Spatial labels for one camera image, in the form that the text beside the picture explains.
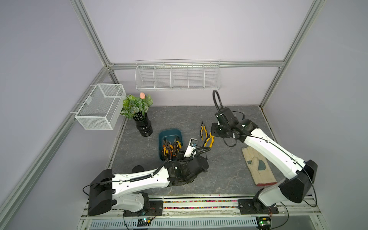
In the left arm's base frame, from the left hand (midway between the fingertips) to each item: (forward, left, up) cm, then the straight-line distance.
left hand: (189, 148), depth 74 cm
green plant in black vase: (+27, +30, +4) cm, 41 cm away
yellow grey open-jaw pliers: (+8, +14, -15) cm, 22 cm away
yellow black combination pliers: (+13, +6, -18) cm, 23 cm away
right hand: (+9, -14, +4) cm, 17 cm away
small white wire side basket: (+25, +50, +6) cm, 56 cm away
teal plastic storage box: (+22, +13, -19) cm, 32 cm away
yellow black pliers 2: (+5, -13, -2) cm, 14 cm away
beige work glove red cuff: (-6, -42, -18) cm, 46 cm away
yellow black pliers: (+23, -11, -18) cm, 31 cm away
